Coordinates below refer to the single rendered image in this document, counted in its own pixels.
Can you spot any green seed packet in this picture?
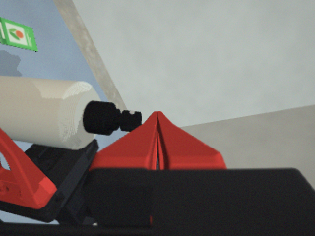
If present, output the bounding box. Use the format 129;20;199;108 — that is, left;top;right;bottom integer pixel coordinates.
0;17;38;52

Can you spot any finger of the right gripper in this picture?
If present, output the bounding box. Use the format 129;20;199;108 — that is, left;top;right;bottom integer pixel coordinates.
0;128;57;209

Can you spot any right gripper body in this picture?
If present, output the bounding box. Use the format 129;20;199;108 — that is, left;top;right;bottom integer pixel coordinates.
0;139;99;223

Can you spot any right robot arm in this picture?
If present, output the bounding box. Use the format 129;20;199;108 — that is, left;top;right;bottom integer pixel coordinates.
55;161;96;225

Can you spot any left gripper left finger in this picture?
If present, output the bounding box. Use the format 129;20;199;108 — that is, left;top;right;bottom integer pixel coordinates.
89;111;158;171

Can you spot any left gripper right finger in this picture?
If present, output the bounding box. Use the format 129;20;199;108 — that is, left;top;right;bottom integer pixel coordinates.
157;111;227;169

